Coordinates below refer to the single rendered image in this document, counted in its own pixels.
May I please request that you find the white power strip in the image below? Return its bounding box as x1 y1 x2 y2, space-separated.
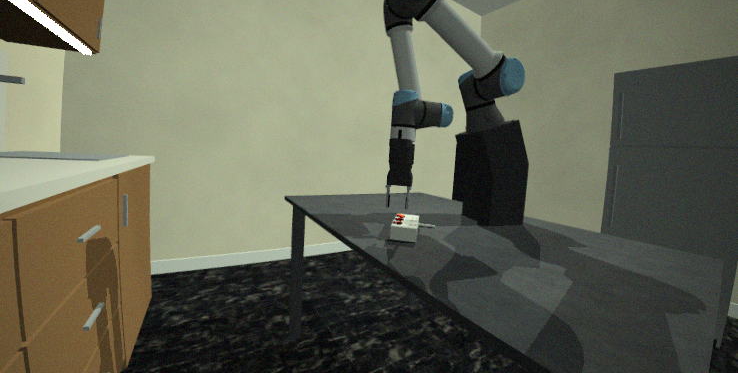
390 214 435 243

